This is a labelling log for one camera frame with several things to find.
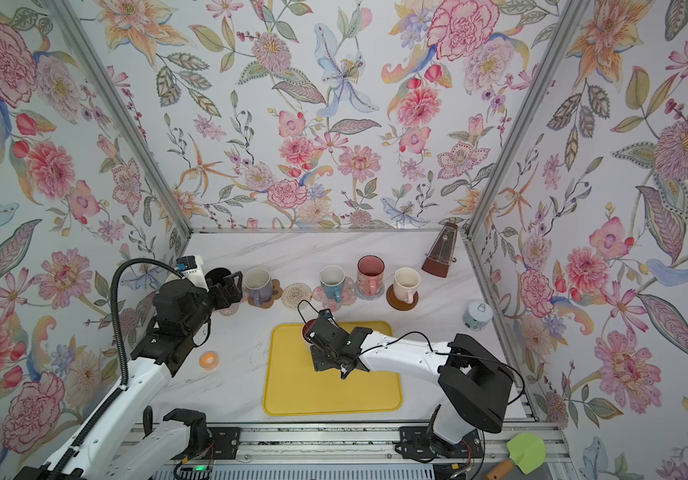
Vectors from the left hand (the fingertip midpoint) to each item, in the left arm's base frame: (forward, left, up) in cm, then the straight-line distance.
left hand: (232, 277), depth 78 cm
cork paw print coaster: (+11, -6, -24) cm, 27 cm away
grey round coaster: (+8, -37, -23) cm, 44 cm away
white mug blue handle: (+14, -25, -20) cm, 35 cm away
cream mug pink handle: (+7, -48, -14) cm, 51 cm away
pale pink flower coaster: (+3, +8, -23) cm, 25 cm away
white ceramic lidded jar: (-2, -70, -19) cm, 73 cm away
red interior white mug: (-7, -18, -16) cm, 25 cm away
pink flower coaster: (+8, -31, -23) cm, 39 cm away
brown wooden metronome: (+20, -62, -16) cm, 67 cm away
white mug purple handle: (+13, 0, -21) cm, 24 cm away
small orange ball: (-12, +11, -24) cm, 29 cm away
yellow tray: (-21, -15, -24) cm, 35 cm away
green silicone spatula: (-37, -73, -24) cm, 85 cm away
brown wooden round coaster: (+5, -47, -22) cm, 52 cm away
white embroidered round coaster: (+11, -12, -24) cm, 29 cm away
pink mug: (+11, -37, -14) cm, 41 cm away
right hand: (-13, -22, -19) cm, 32 cm away
